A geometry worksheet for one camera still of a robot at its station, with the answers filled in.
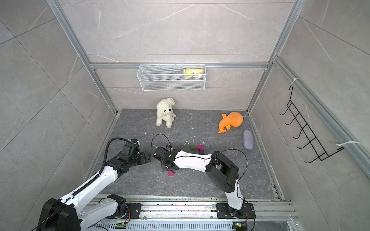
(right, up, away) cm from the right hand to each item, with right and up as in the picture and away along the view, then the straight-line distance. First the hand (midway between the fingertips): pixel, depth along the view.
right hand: (168, 166), depth 87 cm
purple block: (+21, +8, +8) cm, 24 cm away
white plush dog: (-4, +34, +11) cm, 36 cm away
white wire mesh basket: (+1, +59, +13) cm, 61 cm away
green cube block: (+16, +10, +11) cm, 22 cm away
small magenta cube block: (+2, -4, -1) cm, 5 cm away
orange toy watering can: (+47, +29, +19) cm, 59 cm away
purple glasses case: (+54, +14, +12) cm, 57 cm away
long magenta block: (+20, +10, +13) cm, 26 cm away
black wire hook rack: (+68, +17, -24) cm, 74 cm away
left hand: (-14, +8, -1) cm, 16 cm away
